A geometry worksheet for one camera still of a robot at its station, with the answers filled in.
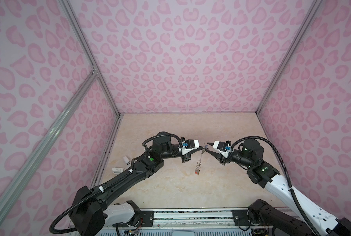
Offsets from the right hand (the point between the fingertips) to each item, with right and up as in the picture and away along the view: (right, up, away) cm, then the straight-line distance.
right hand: (209, 144), depth 67 cm
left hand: (-3, 0, -2) cm, 4 cm away
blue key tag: (-1, -1, 0) cm, 1 cm away
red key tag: (-5, -17, +12) cm, 21 cm away
